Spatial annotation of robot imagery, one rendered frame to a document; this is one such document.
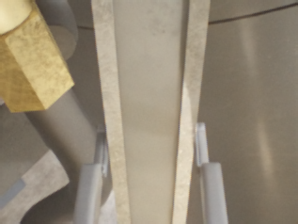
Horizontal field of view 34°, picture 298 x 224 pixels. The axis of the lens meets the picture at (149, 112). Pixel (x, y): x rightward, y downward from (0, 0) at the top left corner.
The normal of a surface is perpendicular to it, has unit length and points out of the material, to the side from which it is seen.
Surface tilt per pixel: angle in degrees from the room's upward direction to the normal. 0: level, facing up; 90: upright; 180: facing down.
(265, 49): 50
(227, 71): 57
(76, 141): 14
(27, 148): 0
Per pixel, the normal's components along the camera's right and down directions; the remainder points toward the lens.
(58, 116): 0.55, 0.39
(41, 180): 0.72, 0.29
